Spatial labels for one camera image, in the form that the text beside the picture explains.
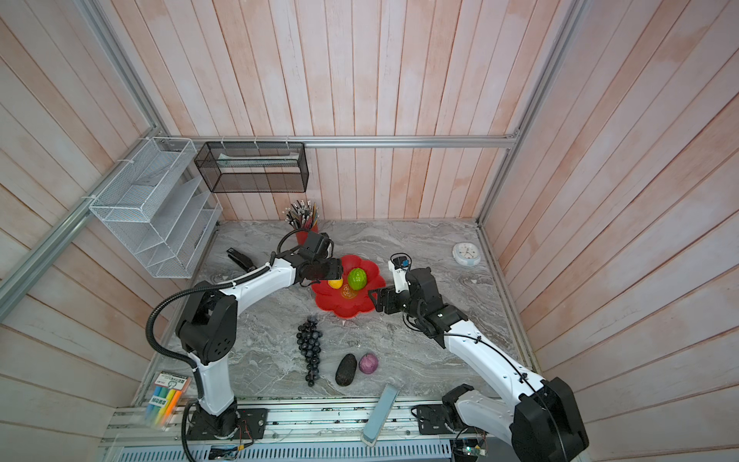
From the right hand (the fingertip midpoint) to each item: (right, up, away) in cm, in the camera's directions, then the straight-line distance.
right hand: (379, 290), depth 82 cm
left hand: (-14, +4, +12) cm, 19 cm away
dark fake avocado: (-10, -22, -2) cm, 24 cm away
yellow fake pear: (-14, 0, +16) cm, 22 cm away
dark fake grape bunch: (-21, -14, +1) cm, 25 cm away
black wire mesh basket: (-45, +42, +23) cm, 66 cm away
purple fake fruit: (-3, -21, -2) cm, 21 cm away
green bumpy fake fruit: (-7, +2, +14) cm, 15 cm away
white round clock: (+35, +10, +26) cm, 44 cm away
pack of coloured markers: (-59, -27, -4) cm, 65 cm away
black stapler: (-49, +7, +22) cm, 55 cm away
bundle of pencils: (-26, +24, +17) cm, 39 cm away
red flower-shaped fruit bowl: (-16, -5, +14) cm, 22 cm away
